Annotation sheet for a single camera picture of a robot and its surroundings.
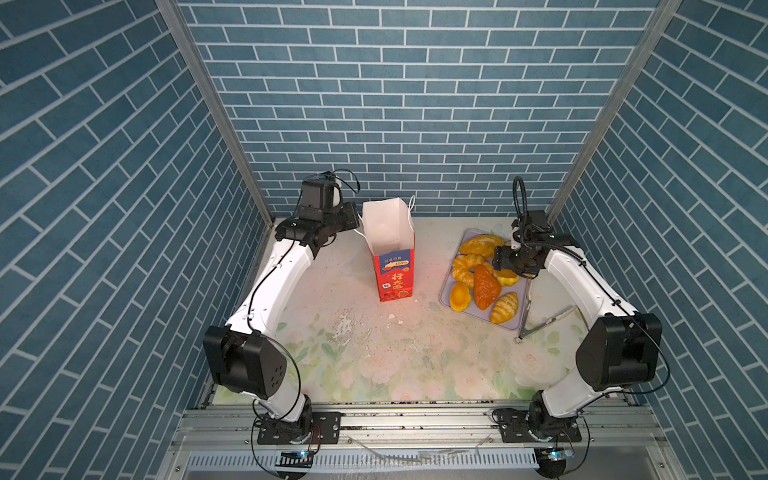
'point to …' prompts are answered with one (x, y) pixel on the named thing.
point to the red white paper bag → (390, 234)
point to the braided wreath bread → (463, 268)
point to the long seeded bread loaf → (484, 245)
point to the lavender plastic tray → (453, 238)
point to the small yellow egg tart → (506, 276)
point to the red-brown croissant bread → (486, 287)
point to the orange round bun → (460, 297)
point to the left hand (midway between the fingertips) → (357, 209)
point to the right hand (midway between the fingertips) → (504, 259)
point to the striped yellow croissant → (504, 308)
